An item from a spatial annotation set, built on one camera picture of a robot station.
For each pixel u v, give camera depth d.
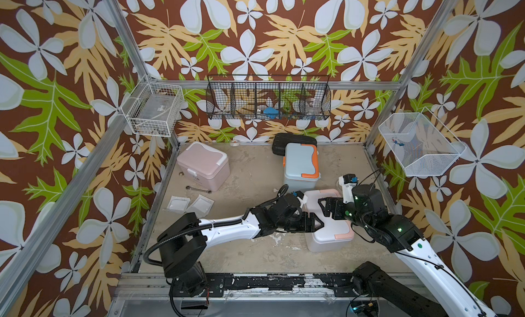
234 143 1.23
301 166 0.93
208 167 0.91
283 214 0.61
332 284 0.75
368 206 0.51
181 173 1.05
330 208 0.63
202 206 0.94
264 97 0.97
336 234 0.72
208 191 0.99
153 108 0.86
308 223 0.65
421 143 0.82
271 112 0.97
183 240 0.47
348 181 0.62
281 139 1.18
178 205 0.95
